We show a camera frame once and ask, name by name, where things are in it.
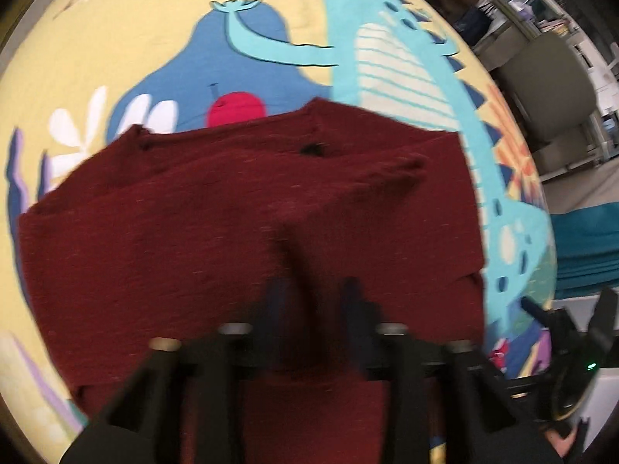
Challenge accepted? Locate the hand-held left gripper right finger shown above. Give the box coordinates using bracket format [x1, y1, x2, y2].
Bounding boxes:
[339, 276, 564, 464]

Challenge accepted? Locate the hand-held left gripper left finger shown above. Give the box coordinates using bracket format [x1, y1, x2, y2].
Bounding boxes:
[60, 275, 292, 464]

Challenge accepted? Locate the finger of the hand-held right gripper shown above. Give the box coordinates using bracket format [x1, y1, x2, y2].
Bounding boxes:
[521, 296, 570, 355]
[587, 289, 619, 350]

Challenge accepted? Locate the dark red knitted sweater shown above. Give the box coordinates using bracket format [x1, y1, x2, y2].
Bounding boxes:
[17, 97, 488, 464]

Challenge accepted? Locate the teal cloth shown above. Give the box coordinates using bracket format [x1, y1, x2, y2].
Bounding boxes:
[551, 202, 619, 301]

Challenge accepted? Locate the olive padded chair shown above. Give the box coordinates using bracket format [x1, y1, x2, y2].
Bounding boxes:
[493, 31, 604, 181]

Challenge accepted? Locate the cluttered desk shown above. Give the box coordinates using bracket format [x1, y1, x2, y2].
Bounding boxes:
[476, 0, 619, 124]

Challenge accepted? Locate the yellow dinosaur printed bed sheet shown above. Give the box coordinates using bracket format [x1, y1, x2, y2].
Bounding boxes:
[0, 0, 556, 464]

